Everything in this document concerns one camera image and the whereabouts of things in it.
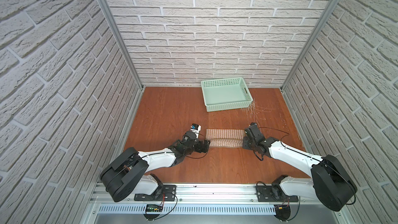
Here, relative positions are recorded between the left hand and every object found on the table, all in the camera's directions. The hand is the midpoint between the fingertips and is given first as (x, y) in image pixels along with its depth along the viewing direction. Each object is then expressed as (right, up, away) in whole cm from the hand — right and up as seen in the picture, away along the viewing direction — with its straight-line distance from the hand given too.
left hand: (203, 136), depth 88 cm
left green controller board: (-23, -30, -17) cm, 41 cm away
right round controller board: (+37, -31, -18) cm, 52 cm away
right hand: (+24, -4, +1) cm, 24 cm away
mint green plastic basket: (+16, +26, +26) cm, 40 cm away
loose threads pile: (+36, +15, +19) cm, 43 cm away
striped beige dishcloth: (+14, -2, +4) cm, 15 cm away
